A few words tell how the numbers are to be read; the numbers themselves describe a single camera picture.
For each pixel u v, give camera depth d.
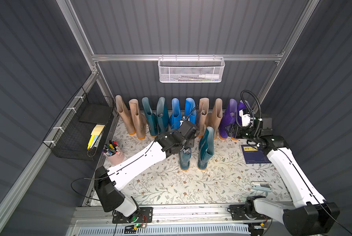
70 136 0.70
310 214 0.37
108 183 0.40
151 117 0.85
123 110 0.85
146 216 0.72
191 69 1.24
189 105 0.89
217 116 0.83
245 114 0.67
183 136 0.53
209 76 0.92
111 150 0.84
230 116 0.88
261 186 0.81
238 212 0.74
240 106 0.88
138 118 0.85
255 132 0.57
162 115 0.85
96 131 0.75
